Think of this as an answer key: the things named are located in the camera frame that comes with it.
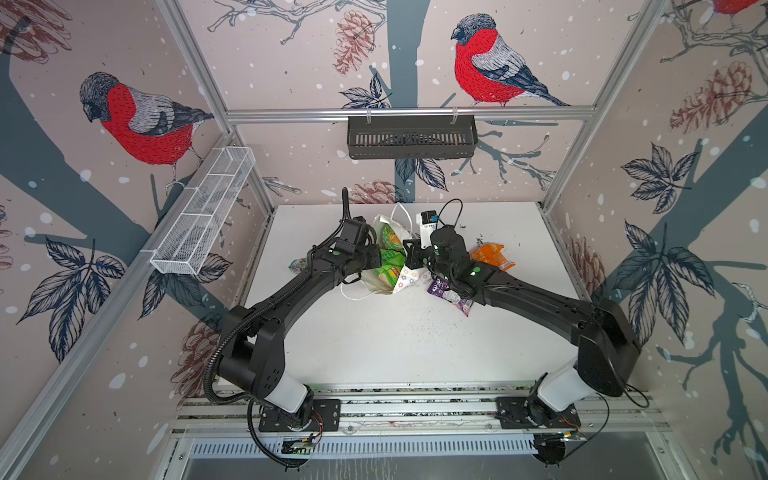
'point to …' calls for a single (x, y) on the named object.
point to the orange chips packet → (491, 253)
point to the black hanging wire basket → (405, 140)
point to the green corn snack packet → (390, 240)
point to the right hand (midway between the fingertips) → (400, 245)
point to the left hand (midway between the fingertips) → (377, 254)
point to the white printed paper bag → (401, 222)
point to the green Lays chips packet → (391, 262)
